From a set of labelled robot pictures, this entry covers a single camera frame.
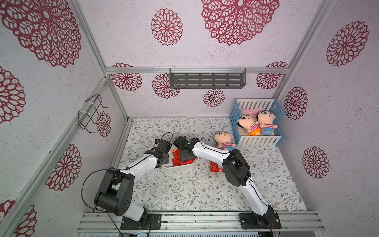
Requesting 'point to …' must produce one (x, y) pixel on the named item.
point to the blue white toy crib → (268, 103)
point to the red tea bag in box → (176, 153)
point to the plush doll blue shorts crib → (265, 119)
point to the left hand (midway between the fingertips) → (161, 159)
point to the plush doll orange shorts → (247, 122)
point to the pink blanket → (252, 112)
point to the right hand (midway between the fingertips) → (190, 154)
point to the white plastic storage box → (172, 147)
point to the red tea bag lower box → (176, 162)
